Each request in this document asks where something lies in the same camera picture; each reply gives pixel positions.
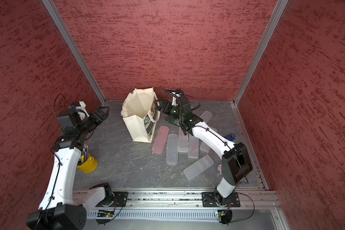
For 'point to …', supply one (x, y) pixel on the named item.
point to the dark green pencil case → (173, 120)
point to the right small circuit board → (221, 213)
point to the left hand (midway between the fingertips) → (105, 115)
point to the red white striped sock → (219, 168)
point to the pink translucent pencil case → (161, 140)
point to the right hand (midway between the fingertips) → (159, 106)
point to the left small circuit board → (106, 213)
